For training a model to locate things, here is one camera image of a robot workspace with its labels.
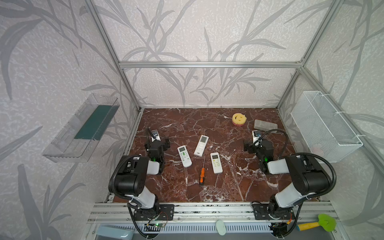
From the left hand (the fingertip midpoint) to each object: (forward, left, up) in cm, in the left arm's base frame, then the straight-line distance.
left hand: (159, 133), depth 94 cm
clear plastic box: (+12, -73, -7) cm, 75 cm away
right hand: (+1, -60, -2) cm, 60 cm away
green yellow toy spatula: (-46, -87, -5) cm, 98 cm away
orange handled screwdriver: (-23, -28, -7) cm, 37 cm away
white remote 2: (-6, -27, -8) cm, 28 cm away
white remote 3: (-18, -37, -8) cm, 42 cm away
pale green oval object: (-48, -37, -5) cm, 61 cm away
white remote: (-12, -17, -8) cm, 22 cm away
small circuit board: (-47, -8, -8) cm, 49 cm away
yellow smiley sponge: (+17, -54, -6) cm, 57 cm away
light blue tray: (-50, +17, -7) cm, 54 cm away
